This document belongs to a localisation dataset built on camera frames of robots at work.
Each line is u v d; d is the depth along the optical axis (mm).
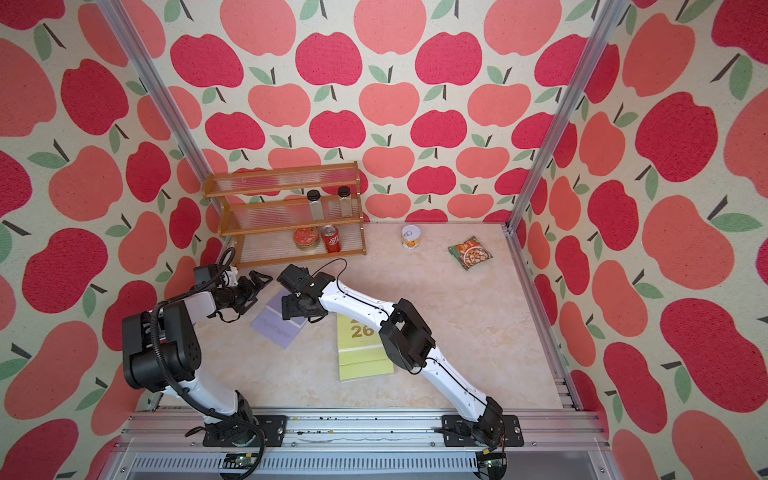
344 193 983
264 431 756
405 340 573
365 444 733
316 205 961
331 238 1045
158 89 826
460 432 733
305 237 1112
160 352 454
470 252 1084
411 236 1112
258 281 882
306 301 675
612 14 692
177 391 506
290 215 1215
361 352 837
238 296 833
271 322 933
